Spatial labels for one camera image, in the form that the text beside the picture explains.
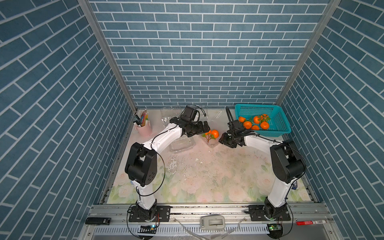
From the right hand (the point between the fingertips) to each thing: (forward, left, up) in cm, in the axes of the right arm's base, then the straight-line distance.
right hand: (221, 141), depth 97 cm
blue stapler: (-24, -39, -2) cm, 46 cm away
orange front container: (+6, +4, +1) cm, 7 cm away
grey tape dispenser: (-44, +5, -2) cm, 45 cm away
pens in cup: (+7, +55, +7) cm, 55 cm away
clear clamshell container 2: (-2, +26, -4) cm, 26 cm away
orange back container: (+14, -24, -1) cm, 28 cm away
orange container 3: (+24, -32, +2) cm, 40 cm away
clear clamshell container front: (+1, +5, -4) cm, 7 cm away
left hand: (-1, +9, +12) cm, 15 cm away
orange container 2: (+20, -26, 0) cm, 33 cm away
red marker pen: (-41, -38, -4) cm, 56 cm away
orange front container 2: (-5, +9, +17) cm, 20 cm away
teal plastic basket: (+21, -31, 0) cm, 37 cm away
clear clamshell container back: (+30, +5, -4) cm, 31 cm away
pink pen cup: (+3, +51, +3) cm, 51 cm away
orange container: (+20, -15, +1) cm, 25 cm away
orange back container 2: (+17, -31, 0) cm, 35 cm away
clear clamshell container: (+26, +43, -4) cm, 50 cm away
